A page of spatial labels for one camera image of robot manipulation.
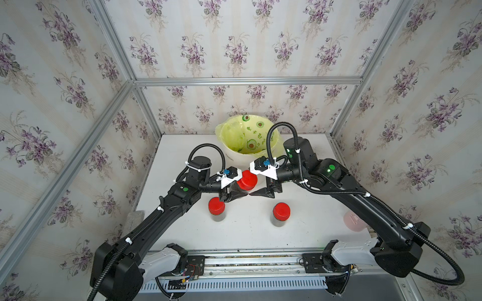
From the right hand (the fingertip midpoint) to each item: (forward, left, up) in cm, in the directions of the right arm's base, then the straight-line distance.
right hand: (254, 177), depth 63 cm
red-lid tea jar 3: (-4, -12, -21) cm, 24 cm away
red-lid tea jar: (-3, +15, -20) cm, 25 cm away
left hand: (+2, +3, -9) cm, 9 cm away
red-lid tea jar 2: (-1, +2, -1) cm, 3 cm away
